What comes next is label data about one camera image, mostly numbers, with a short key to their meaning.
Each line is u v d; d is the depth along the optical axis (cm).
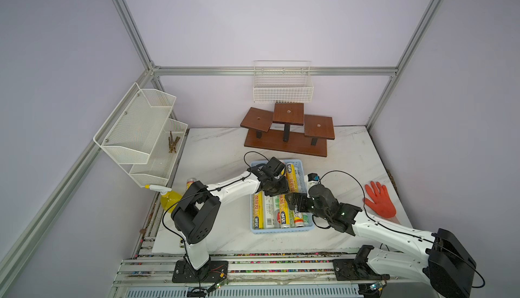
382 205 89
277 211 84
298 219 80
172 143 96
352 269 73
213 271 74
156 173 74
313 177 74
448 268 40
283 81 95
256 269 75
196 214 47
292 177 91
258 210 86
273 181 72
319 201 62
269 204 86
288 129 108
